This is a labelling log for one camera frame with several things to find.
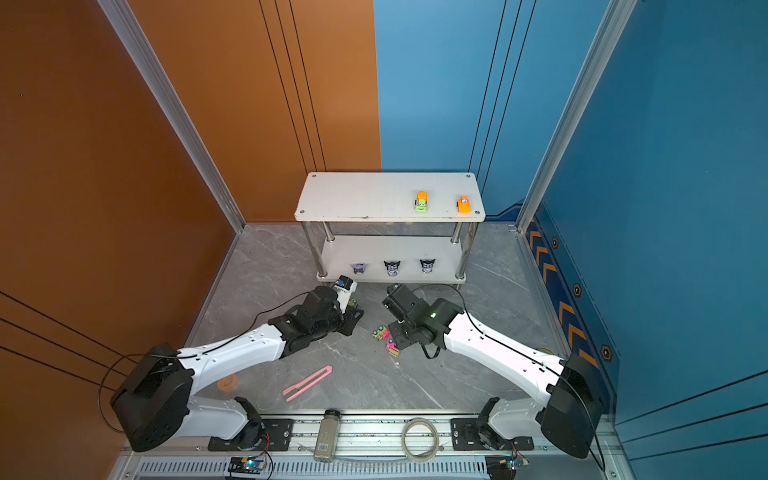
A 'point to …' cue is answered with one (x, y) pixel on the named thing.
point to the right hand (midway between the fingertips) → (399, 331)
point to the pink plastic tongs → (328, 369)
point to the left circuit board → (246, 465)
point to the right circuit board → (504, 467)
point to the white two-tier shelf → (390, 227)
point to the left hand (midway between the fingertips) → (362, 309)
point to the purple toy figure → (358, 268)
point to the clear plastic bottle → (327, 436)
